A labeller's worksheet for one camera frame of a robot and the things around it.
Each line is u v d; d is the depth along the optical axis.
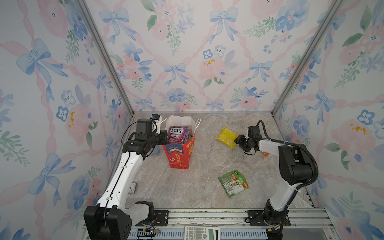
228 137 1.03
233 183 0.84
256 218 0.72
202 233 0.69
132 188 0.82
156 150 0.66
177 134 0.80
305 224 0.75
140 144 0.53
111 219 0.37
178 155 0.80
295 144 0.52
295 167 0.50
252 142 0.78
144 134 0.57
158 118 0.70
